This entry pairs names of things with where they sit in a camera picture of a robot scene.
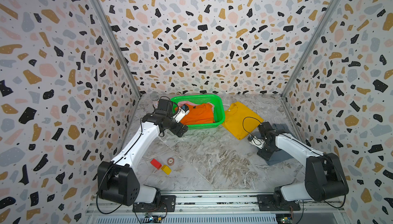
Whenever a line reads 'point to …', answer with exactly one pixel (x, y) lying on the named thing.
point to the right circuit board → (284, 218)
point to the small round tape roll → (170, 161)
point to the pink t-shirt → (180, 104)
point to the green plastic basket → (216, 101)
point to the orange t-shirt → (201, 113)
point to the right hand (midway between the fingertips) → (267, 150)
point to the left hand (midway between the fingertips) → (181, 122)
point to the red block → (156, 163)
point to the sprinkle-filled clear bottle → (154, 96)
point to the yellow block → (166, 169)
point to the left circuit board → (152, 219)
